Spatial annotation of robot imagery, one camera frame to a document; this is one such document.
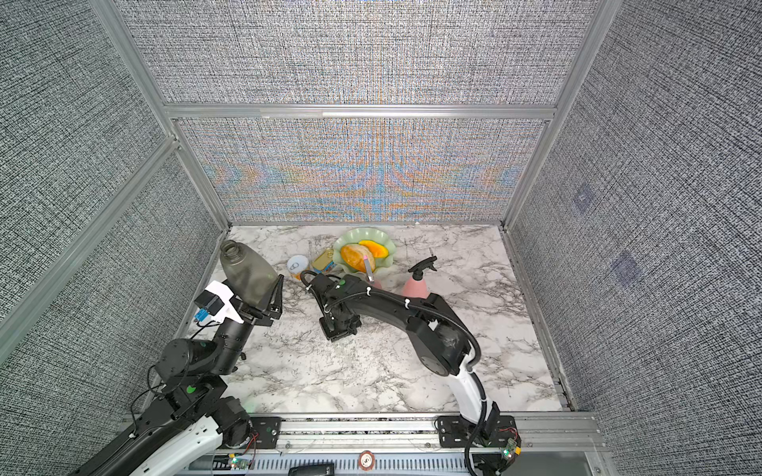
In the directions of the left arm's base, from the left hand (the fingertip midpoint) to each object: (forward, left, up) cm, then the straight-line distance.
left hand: (270, 268), depth 57 cm
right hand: (+2, -8, -34) cm, 35 cm away
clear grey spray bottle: (0, +4, -4) cm, 6 cm away
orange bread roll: (+28, -13, -32) cm, 44 cm away
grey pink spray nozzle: (+22, -19, -33) cm, 44 cm away
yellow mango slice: (+32, -22, -35) cm, 53 cm away
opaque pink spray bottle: (+12, -33, -29) cm, 46 cm away
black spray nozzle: (+15, -33, -23) cm, 43 cm away
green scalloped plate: (+40, -17, -35) cm, 56 cm away
